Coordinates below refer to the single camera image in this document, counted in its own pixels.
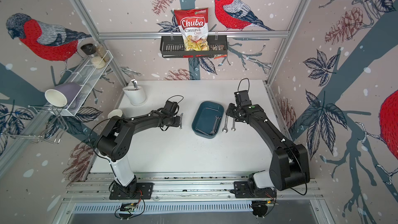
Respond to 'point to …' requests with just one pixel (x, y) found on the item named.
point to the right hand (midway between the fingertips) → (229, 109)
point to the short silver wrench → (181, 121)
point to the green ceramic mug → (115, 112)
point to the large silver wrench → (225, 127)
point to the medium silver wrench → (213, 132)
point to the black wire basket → (173, 46)
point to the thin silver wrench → (196, 129)
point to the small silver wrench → (233, 125)
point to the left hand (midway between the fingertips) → (179, 117)
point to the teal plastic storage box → (208, 120)
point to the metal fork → (135, 83)
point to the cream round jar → (96, 60)
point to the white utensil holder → (136, 96)
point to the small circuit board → (129, 207)
